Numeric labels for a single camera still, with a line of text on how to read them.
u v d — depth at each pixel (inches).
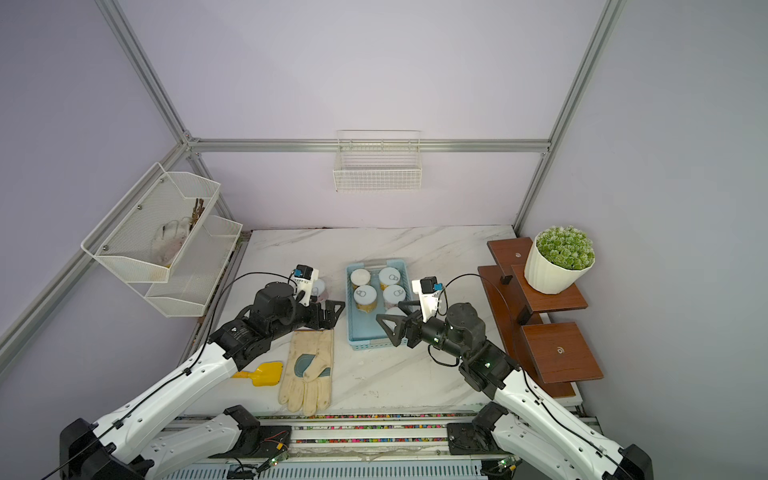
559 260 26.4
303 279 26.0
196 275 36.5
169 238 30.7
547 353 28.4
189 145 35.9
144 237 30.7
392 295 37.7
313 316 26.0
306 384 32.3
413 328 23.4
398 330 23.3
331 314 26.5
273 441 28.7
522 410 18.7
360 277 38.8
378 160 37.8
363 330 36.7
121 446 15.3
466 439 28.9
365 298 37.5
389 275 39.4
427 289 23.8
